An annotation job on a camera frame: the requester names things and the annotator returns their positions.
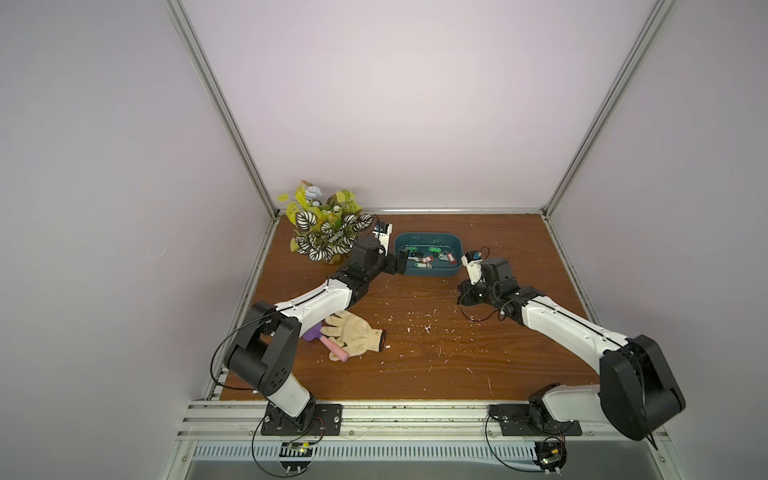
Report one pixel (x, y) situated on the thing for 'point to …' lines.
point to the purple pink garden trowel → (315, 334)
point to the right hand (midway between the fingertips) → (460, 280)
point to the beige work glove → (352, 334)
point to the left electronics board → (295, 449)
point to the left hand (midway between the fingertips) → (400, 246)
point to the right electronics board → (551, 454)
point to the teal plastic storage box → (431, 254)
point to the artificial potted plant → (324, 228)
